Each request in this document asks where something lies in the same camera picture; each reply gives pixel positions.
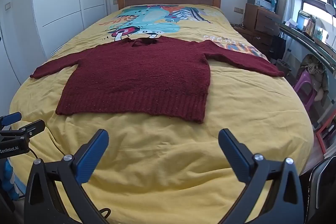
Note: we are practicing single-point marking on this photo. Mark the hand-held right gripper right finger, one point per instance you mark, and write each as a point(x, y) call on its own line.
point(233, 155)

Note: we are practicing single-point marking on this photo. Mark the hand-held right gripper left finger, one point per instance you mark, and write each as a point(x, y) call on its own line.
point(92, 158)

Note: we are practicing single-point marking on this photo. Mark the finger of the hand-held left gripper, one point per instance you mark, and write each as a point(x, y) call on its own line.
point(11, 117)
point(32, 127)

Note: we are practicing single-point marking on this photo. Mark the dark red knitted sweater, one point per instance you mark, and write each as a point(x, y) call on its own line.
point(136, 77)

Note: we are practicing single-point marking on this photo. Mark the person's left hand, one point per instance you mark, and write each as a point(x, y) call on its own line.
point(9, 179)

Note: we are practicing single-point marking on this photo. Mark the white door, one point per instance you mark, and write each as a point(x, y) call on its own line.
point(8, 64)

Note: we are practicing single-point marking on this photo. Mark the bed with yellow duvet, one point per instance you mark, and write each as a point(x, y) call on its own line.
point(157, 150)

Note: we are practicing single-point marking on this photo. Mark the red stool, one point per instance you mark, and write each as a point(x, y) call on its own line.
point(326, 132)

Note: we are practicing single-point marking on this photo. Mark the purple plastic chair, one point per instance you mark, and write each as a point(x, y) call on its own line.
point(304, 87)

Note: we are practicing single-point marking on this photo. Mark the wicker basket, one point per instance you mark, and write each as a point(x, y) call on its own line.
point(283, 67)

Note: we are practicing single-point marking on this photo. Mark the black bag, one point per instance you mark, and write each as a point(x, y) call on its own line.
point(278, 47)

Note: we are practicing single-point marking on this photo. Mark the low wooden nightstand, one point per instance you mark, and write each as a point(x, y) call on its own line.
point(254, 39)

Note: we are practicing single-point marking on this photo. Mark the beige jacket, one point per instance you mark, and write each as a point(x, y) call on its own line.
point(316, 69)

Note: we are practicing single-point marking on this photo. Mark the white wardrobe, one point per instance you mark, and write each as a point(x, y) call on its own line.
point(63, 3)

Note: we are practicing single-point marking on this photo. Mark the glass desk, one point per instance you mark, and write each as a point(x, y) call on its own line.
point(309, 41)

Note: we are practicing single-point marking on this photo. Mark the wooden dresser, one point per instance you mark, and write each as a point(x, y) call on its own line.
point(265, 20)

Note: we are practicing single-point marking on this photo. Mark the white printer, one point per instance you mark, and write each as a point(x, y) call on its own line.
point(262, 0)

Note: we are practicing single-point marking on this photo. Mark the white wall switch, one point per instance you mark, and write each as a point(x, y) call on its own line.
point(8, 6)

